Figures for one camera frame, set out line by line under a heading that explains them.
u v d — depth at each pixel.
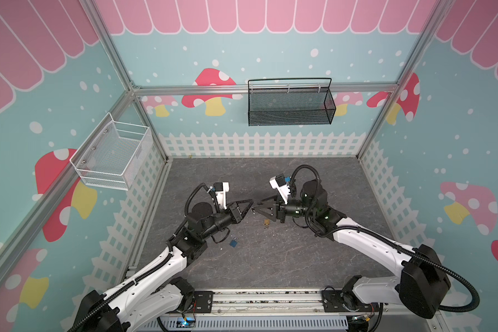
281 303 0.76
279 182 0.63
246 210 0.69
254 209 0.69
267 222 0.94
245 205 0.71
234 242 0.89
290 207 0.65
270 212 0.65
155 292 0.58
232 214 0.63
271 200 0.69
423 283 0.40
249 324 0.71
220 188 0.66
